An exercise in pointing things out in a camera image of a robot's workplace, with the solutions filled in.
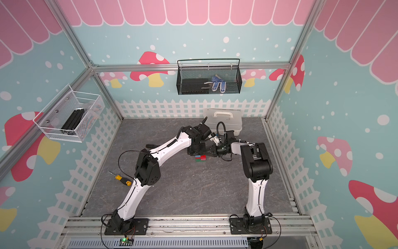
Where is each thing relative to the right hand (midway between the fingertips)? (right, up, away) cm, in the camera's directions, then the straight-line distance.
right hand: (204, 154), depth 94 cm
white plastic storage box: (+19, +23, +10) cm, 32 cm away
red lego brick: (0, -1, -2) cm, 2 cm away
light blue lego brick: (-4, -1, -3) cm, 5 cm away
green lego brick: (-3, -4, +1) cm, 5 cm away
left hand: (-3, -1, -2) cm, 3 cm away
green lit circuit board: (-37, -38, -22) cm, 57 cm away
